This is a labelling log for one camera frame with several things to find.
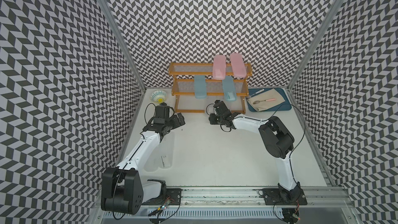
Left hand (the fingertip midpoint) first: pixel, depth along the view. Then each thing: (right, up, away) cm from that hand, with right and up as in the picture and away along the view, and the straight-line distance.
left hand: (177, 121), depth 86 cm
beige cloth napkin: (+63, +16, +24) cm, 69 cm away
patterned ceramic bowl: (-18, +15, +26) cm, 35 cm away
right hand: (+20, 0, +12) cm, 23 cm away
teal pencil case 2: (+12, +20, +14) cm, 28 cm away
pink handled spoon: (+53, +11, +22) cm, 58 cm away
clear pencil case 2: (-12, -22, -5) cm, 25 cm away
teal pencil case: (+30, +19, +6) cm, 36 cm away
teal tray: (+70, +8, +19) cm, 73 cm away
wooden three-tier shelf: (-2, +30, +29) cm, 42 cm away
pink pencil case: (+36, +33, +5) cm, 49 cm away
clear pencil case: (-7, -18, +4) cm, 20 cm away
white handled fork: (+54, +18, +25) cm, 62 cm away
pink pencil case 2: (+24, +31, +3) cm, 39 cm away
